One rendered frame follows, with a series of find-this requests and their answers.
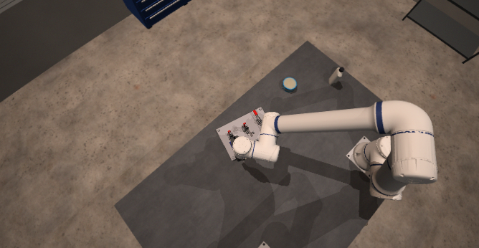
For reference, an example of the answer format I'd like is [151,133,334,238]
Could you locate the white plastic bottle with black cap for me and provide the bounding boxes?
[329,67,344,86]

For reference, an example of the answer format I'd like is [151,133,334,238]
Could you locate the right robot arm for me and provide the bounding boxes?
[232,100,438,200]

